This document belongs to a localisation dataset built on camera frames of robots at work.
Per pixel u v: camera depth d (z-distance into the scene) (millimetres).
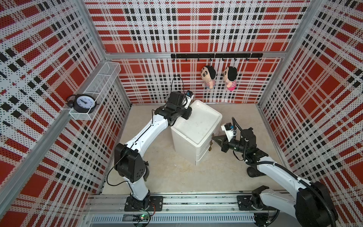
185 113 733
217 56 890
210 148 896
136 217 721
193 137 723
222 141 725
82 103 636
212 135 779
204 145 717
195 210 732
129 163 446
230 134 704
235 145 690
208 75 909
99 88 804
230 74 955
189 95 716
